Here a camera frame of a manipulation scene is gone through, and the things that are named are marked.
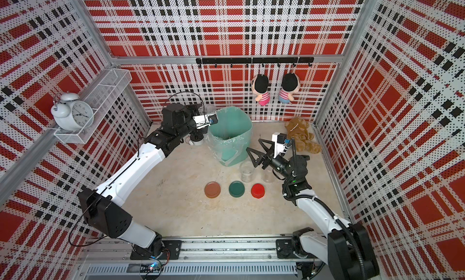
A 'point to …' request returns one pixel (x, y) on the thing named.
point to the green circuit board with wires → (152, 267)
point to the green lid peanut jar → (247, 168)
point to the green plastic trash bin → (230, 137)
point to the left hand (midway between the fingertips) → (203, 110)
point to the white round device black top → (197, 139)
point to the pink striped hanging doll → (260, 84)
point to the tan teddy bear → (297, 128)
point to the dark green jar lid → (236, 189)
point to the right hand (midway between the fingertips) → (255, 145)
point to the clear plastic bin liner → (230, 137)
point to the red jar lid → (257, 190)
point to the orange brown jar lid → (212, 190)
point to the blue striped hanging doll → (290, 84)
